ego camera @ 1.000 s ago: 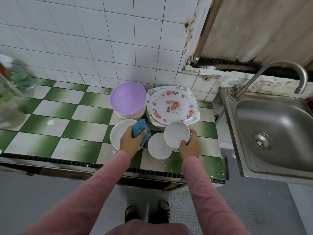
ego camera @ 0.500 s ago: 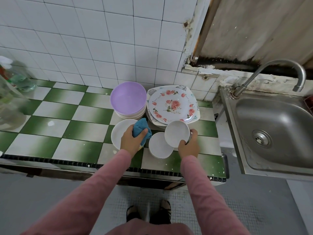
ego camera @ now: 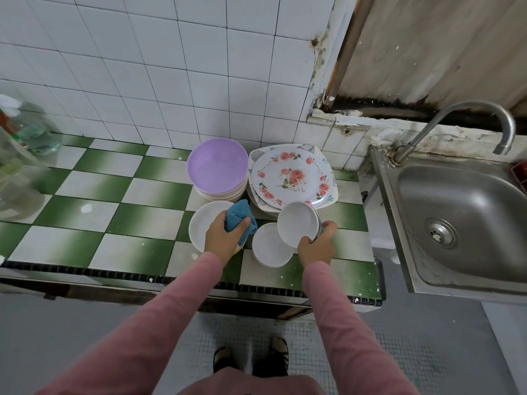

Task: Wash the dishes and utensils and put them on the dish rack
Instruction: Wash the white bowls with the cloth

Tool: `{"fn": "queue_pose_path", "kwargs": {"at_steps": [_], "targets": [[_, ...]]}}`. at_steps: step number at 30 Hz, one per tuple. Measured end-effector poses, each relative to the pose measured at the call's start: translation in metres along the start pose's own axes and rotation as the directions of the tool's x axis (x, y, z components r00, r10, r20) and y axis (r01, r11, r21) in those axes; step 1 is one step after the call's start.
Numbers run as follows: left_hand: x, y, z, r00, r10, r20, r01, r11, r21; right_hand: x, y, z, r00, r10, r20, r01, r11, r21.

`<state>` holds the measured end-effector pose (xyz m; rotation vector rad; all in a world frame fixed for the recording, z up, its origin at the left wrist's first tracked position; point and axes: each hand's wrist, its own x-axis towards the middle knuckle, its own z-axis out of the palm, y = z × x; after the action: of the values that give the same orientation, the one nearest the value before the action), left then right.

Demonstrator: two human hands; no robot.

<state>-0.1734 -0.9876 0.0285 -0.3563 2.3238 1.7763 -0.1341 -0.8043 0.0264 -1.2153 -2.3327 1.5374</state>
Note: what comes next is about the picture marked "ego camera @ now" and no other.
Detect person's left hand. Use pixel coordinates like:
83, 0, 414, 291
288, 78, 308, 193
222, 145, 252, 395
203, 211, 252, 267

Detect person's right hand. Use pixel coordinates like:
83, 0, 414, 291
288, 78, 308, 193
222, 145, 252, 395
296, 220, 339, 268

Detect blue cleaning cloth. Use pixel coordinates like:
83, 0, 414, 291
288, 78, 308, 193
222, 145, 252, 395
225, 199, 259, 249

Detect floral plate stack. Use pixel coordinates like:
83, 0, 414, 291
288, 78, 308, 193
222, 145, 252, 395
245, 145, 340, 219

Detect stack of white saucers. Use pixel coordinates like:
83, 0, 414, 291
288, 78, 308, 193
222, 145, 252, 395
252, 223, 296, 269

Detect purple plastic bowl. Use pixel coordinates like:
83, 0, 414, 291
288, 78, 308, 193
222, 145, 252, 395
187, 137, 250, 202

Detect person's left forearm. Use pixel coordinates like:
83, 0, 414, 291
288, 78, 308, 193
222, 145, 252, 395
37, 252, 225, 395

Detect person's right forearm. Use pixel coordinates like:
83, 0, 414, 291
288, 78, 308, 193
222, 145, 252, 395
301, 259, 421, 395

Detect person's right leg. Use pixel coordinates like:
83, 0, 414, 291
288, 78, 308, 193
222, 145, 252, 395
263, 335, 291, 377

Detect person's leg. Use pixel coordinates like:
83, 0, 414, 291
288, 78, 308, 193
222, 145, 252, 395
212, 345, 237, 375
263, 335, 291, 377

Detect green checkered tile countertop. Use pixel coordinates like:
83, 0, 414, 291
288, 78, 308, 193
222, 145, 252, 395
0, 134, 384, 308

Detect person's left leg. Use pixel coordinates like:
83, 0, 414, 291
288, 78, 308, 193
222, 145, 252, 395
212, 345, 237, 375

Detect stainless steel sink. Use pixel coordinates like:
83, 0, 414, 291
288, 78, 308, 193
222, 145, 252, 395
369, 145, 527, 305

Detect chrome faucet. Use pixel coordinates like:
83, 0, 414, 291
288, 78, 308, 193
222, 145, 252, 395
389, 100, 517, 167

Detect large clear plastic bottle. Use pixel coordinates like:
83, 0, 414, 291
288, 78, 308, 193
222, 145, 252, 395
0, 127, 51, 223

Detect red plastic cutlery cup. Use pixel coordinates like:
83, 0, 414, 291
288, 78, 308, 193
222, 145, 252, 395
512, 159, 527, 190

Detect weathered wooden board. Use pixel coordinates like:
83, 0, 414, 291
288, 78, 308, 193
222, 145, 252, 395
325, 0, 527, 128

